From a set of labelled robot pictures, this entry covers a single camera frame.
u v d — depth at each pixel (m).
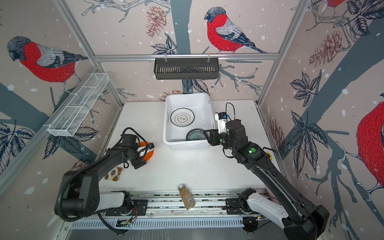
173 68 1.07
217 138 0.62
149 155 0.90
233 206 0.73
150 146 0.82
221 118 0.61
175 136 1.00
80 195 0.42
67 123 0.71
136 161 0.80
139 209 0.73
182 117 1.10
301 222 0.37
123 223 0.71
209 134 0.71
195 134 1.00
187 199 0.72
